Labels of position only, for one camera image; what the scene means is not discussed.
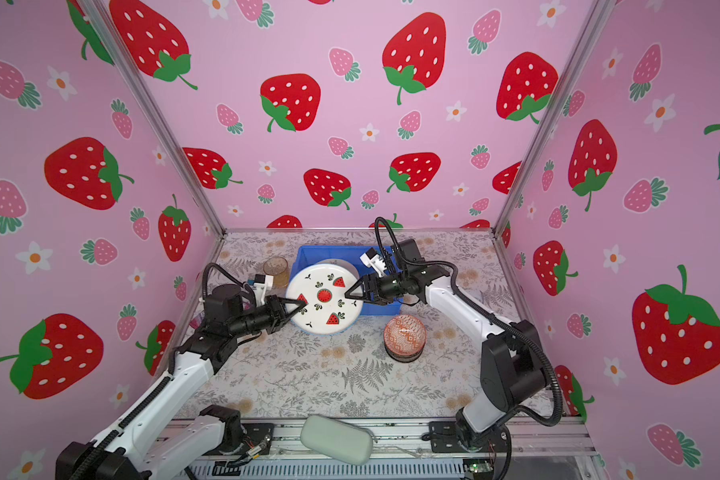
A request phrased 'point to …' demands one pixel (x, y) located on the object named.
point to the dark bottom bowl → (404, 358)
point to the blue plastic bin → (302, 256)
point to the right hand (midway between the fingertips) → (351, 296)
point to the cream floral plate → (340, 262)
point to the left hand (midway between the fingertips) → (305, 304)
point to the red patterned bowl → (404, 334)
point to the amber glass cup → (278, 267)
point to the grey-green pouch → (345, 441)
